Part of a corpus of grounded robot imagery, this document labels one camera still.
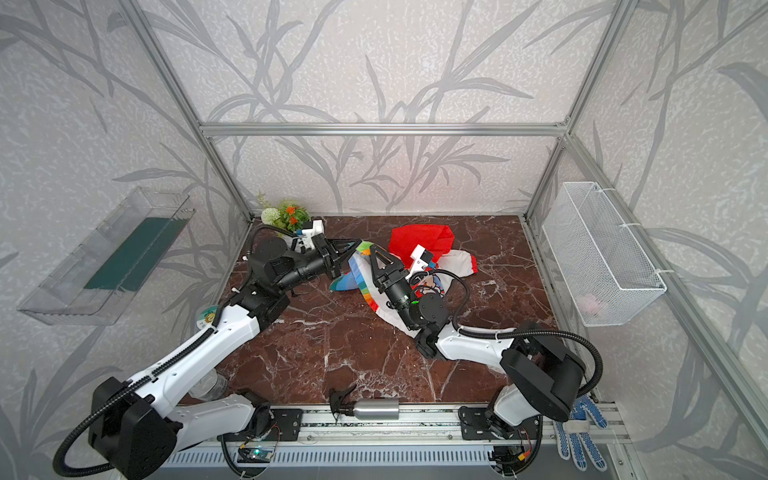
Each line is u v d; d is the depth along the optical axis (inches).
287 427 28.8
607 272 23.9
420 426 29.7
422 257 26.6
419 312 22.1
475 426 28.9
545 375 17.1
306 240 26.5
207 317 33.2
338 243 26.1
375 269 24.5
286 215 38.0
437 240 43.6
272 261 21.1
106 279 24.9
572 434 28.4
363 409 28.9
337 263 24.9
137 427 14.7
